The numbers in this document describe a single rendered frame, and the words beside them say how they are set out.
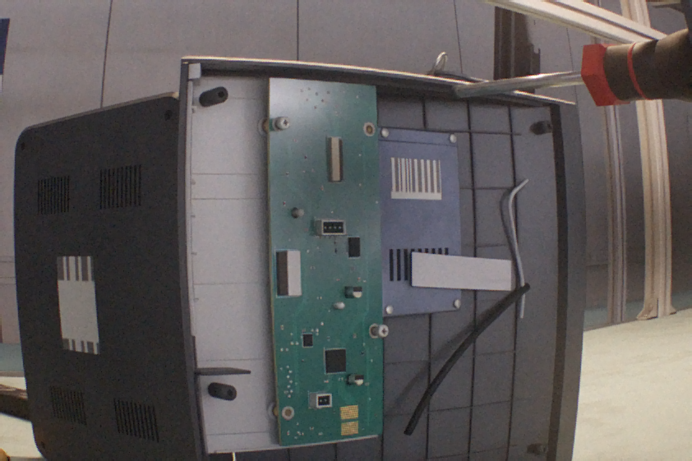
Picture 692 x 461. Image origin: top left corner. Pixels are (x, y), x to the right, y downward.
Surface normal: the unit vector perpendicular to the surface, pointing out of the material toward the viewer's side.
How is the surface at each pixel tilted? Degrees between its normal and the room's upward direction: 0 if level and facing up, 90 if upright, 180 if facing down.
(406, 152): 90
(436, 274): 90
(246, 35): 90
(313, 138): 90
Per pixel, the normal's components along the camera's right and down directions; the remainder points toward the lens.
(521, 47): -0.46, -0.02
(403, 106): 0.23, -0.04
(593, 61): -0.75, -0.36
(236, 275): 0.61, -0.04
